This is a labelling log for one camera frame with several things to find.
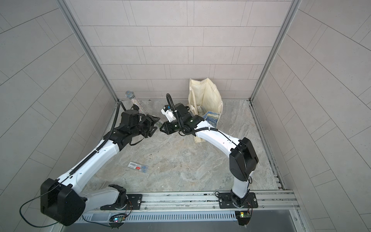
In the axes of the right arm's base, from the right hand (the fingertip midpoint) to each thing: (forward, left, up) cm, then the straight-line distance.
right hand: (162, 128), depth 77 cm
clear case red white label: (-14, +13, -18) cm, 26 cm away
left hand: (+4, -1, +3) cm, 5 cm away
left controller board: (-37, +21, -16) cm, 45 cm away
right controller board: (-39, -38, -22) cm, 59 cm away
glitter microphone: (+17, +17, +10) cm, 26 cm away
